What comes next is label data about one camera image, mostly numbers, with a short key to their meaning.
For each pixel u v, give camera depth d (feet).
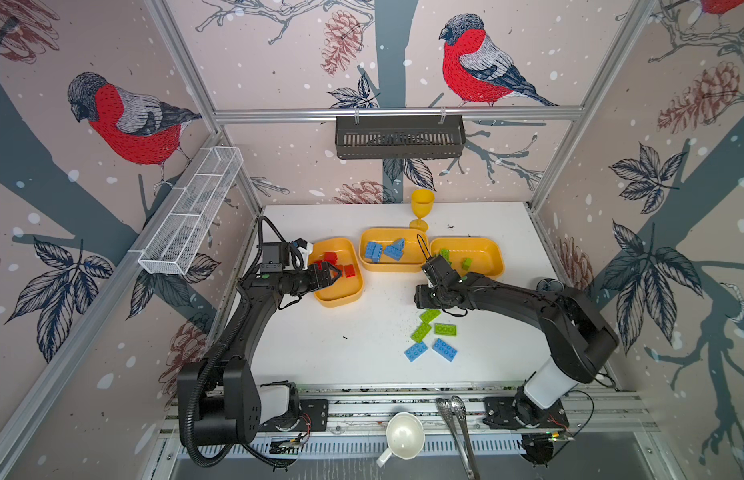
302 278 2.40
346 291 3.16
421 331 2.86
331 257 3.42
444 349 2.74
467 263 3.38
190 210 2.60
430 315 2.95
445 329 2.88
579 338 1.50
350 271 3.27
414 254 3.35
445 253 3.41
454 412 2.29
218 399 1.35
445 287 2.29
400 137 3.41
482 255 3.41
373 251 3.40
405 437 2.29
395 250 3.46
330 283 2.44
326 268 2.49
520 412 2.16
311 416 2.40
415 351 2.74
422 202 3.37
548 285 3.05
